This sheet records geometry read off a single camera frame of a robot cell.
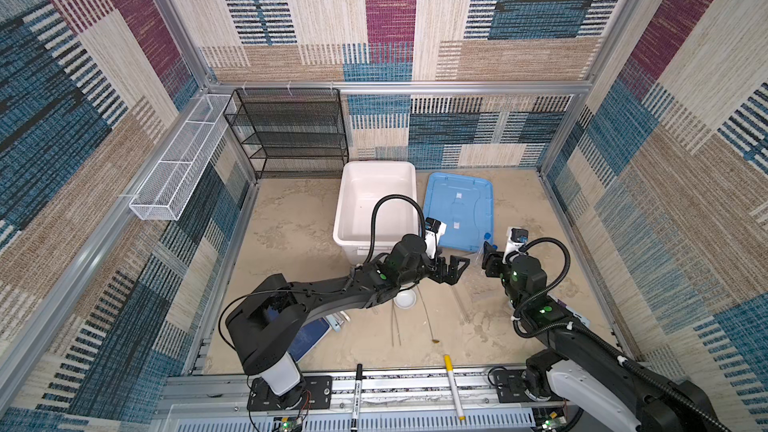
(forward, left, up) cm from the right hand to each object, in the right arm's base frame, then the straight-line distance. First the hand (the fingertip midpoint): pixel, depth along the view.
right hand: (495, 247), depth 84 cm
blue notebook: (-19, +52, -12) cm, 56 cm away
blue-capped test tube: (+2, +3, +3) cm, 4 cm away
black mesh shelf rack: (+48, +64, +4) cm, 80 cm away
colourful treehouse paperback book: (-17, -23, -12) cm, 31 cm away
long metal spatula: (-15, +19, -14) cm, 28 cm away
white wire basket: (+4, +81, +21) cm, 84 cm away
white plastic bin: (+31, +38, -6) cm, 49 cm away
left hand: (-5, +12, +5) cm, 13 cm away
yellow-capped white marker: (-26, +15, -13) cm, 33 cm away
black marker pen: (-33, +38, -11) cm, 52 cm away
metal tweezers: (-15, +28, -14) cm, 35 cm away
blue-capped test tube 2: (-12, +9, -14) cm, 20 cm away
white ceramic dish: (-9, +25, -13) cm, 30 cm away
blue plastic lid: (+26, +1, -13) cm, 29 cm away
